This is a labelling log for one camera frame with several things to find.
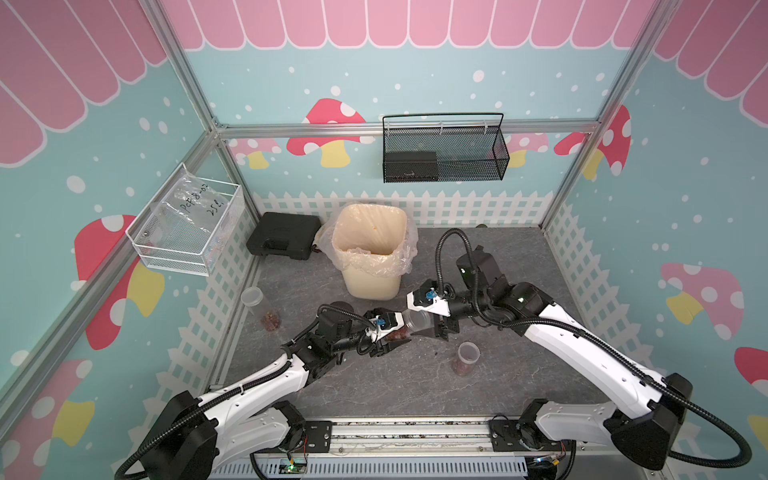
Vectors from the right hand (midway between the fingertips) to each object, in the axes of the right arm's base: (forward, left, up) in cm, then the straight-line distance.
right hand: (415, 309), depth 68 cm
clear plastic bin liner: (+33, +12, -11) cm, 37 cm away
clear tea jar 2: (-2, +3, -8) cm, 9 cm away
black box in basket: (+49, -1, +6) cm, 49 cm away
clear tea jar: (+11, +45, -23) cm, 52 cm away
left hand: (0, +3, -9) cm, 10 cm away
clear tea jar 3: (-6, -14, -19) cm, 24 cm away
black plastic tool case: (+43, +45, -18) cm, 64 cm away
